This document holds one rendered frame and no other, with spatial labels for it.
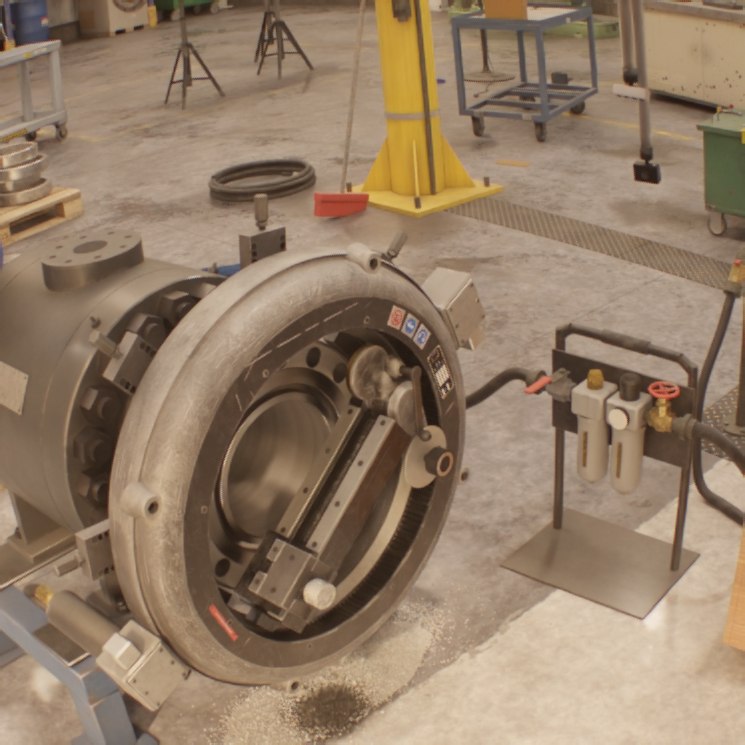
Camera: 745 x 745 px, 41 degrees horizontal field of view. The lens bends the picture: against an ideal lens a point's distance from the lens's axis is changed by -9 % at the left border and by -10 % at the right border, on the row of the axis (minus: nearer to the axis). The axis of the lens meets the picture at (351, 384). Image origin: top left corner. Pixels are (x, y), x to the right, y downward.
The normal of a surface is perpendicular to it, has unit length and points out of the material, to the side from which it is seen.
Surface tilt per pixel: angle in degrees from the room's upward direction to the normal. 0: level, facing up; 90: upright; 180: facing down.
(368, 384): 90
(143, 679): 90
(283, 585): 38
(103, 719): 90
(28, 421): 71
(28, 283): 22
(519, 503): 0
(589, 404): 90
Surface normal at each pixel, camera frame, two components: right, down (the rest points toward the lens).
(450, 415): 0.73, 0.24
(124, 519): -0.66, 0.10
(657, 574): -0.08, -0.90
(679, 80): -0.86, 0.29
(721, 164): -0.62, 0.39
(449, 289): -0.33, -0.69
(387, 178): -0.07, 0.44
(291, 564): -0.48, -0.48
